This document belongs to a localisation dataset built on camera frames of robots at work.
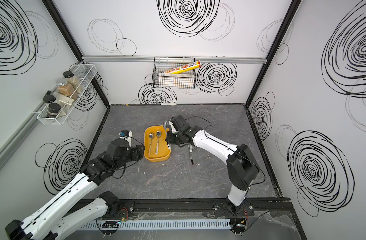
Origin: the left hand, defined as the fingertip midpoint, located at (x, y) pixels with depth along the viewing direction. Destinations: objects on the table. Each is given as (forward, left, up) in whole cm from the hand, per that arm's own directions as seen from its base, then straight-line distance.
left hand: (139, 147), depth 76 cm
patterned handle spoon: (+16, -11, -1) cm, 20 cm away
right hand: (+7, -13, -3) cm, 15 cm away
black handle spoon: (+11, -27, -18) cm, 34 cm away
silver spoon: (+17, 0, -16) cm, 24 cm away
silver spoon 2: (+20, -5, -17) cm, 27 cm away
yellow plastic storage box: (+9, -5, -16) cm, 19 cm away
